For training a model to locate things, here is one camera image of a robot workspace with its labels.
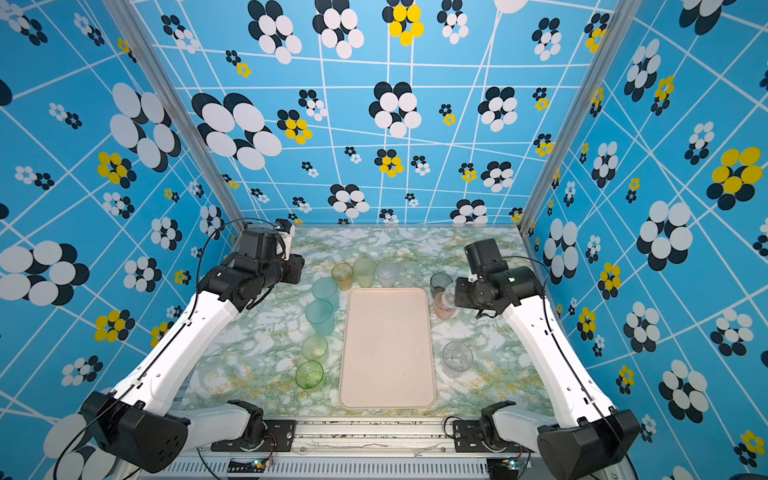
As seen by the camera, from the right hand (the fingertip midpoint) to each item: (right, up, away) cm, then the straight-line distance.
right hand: (466, 294), depth 75 cm
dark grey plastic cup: (-3, +1, +24) cm, 24 cm away
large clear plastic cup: (0, -20, +10) cm, 23 cm away
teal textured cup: (-41, -1, +23) cm, 47 cm away
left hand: (-44, +9, +2) cm, 45 cm away
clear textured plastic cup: (-21, +4, +26) cm, 33 cm away
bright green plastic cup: (-42, -23, +7) cm, 49 cm away
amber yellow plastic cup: (-36, +3, +27) cm, 45 cm away
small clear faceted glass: (-13, +2, +29) cm, 32 cm away
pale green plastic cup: (-42, -18, +13) cm, 47 cm away
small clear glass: (-4, -1, +4) cm, 5 cm away
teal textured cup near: (-42, -9, +18) cm, 46 cm away
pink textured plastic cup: (-3, -8, +20) cm, 22 cm away
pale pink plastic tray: (-20, -18, +11) cm, 30 cm away
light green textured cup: (-28, +4, +24) cm, 37 cm away
